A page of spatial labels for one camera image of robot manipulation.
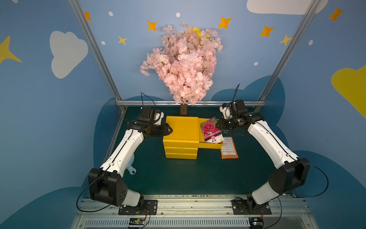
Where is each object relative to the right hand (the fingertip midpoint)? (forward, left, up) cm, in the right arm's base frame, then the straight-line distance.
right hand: (219, 124), depth 82 cm
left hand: (-5, +29, -1) cm, 30 cm away
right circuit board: (-45, -20, -26) cm, 55 cm away
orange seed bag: (-5, -10, -23) cm, 25 cm away
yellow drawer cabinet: (-13, +21, -2) cm, 24 cm away
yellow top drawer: (-11, +10, -6) cm, 16 cm away
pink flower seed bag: (-4, +4, -5) cm, 7 cm away
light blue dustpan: (-24, +51, -19) cm, 59 cm away
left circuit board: (-48, +42, -23) cm, 68 cm away
